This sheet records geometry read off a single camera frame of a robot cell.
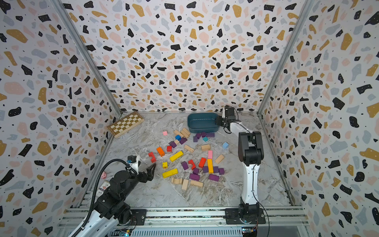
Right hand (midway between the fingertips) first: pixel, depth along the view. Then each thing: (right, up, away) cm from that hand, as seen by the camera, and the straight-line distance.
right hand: (219, 118), depth 107 cm
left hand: (-41, -25, -29) cm, 56 cm away
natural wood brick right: (-1, -26, -12) cm, 29 cm away
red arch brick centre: (-20, -28, -14) cm, 37 cm away
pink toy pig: (-70, -34, -22) cm, 81 cm away
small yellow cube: (-36, -29, -17) cm, 49 cm away
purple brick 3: (-7, -12, -1) cm, 14 cm away
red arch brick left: (-44, -26, -13) cm, 53 cm away
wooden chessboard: (-67, -1, +6) cm, 68 cm away
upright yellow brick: (-8, -30, -16) cm, 35 cm away
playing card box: (-68, -41, -28) cm, 84 cm away
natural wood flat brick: (-16, -39, -22) cm, 47 cm away
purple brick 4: (-23, -30, -15) cm, 41 cm away
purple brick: (-6, -36, -20) cm, 42 cm away
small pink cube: (-40, -11, +1) cm, 41 cm away
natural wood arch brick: (-28, -37, -22) cm, 51 cm away
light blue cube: (+3, -19, -7) cm, 20 cm away
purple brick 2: (-18, -36, -20) cm, 44 cm away
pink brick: (-7, -24, -11) cm, 27 cm away
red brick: (-13, -29, -15) cm, 35 cm away
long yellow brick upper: (-30, -25, -10) cm, 40 cm away
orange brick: (-40, -23, -10) cm, 47 cm away
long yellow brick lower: (-32, -34, -19) cm, 50 cm away
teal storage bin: (-12, -3, +9) cm, 15 cm away
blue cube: (-30, -14, -2) cm, 33 cm away
